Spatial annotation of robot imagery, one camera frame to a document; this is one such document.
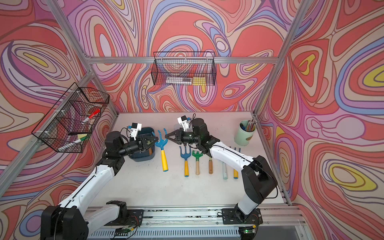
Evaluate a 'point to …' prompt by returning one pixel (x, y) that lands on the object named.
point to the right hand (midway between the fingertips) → (166, 141)
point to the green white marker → (82, 139)
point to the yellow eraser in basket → (199, 81)
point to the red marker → (96, 112)
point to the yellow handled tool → (161, 143)
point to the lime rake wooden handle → (210, 165)
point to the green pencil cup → (244, 132)
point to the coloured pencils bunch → (251, 125)
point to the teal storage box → (139, 156)
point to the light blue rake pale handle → (224, 171)
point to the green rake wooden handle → (197, 155)
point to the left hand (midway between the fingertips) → (158, 141)
